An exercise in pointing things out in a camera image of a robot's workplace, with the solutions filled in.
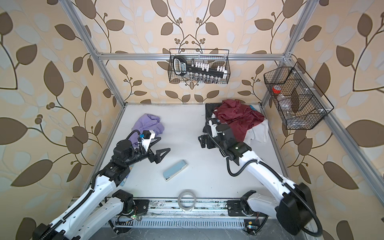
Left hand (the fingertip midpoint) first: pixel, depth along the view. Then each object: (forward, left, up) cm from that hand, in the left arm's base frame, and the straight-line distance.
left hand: (165, 143), depth 72 cm
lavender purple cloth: (+26, +21, -17) cm, 37 cm away
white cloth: (+20, -57, -19) cm, 63 cm away
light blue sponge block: (-5, -3, -23) cm, 24 cm away
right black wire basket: (+19, -68, +11) cm, 71 cm away
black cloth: (+43, -24, -20) cm, 53 cm away
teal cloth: (+45, -58, -21) cm, 76 cm away
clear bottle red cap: (+17, -60, +11) cm, 63 cm away
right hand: (+7, -21, -4) cm, 22 cm away
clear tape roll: (-25, -11, -22) cm, 35 cm away
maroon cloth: (+25, -41, -8) cm, 49 cm away
